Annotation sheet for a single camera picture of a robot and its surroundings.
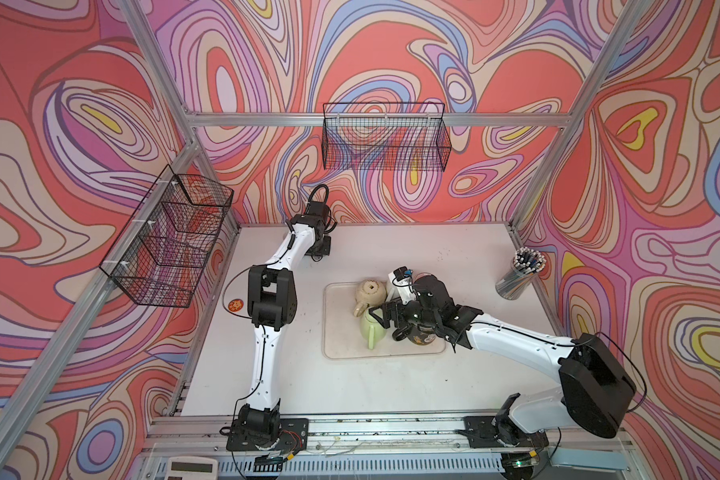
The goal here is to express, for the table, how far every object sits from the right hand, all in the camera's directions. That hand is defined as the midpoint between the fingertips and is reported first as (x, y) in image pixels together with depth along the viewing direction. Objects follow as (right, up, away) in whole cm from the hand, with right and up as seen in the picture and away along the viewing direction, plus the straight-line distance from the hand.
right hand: (383, 313), depth 82 cm
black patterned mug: (+11, -8, +3) cm, 14 cm away
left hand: (-21, +19, +22) cm, 35 cm away
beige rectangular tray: (-12, -7, +10) cm, 18 cm away
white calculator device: (-44, -32, -15) cm, 57 cm away
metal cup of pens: (+42, +10, +7) cm, 44 cm away
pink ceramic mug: (+8, +12, -13) cm, 19 cm away
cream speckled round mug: (-3, +4, +8) cm, 10 cm away
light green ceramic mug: (-3, -5, 0) cm, 6 cm away
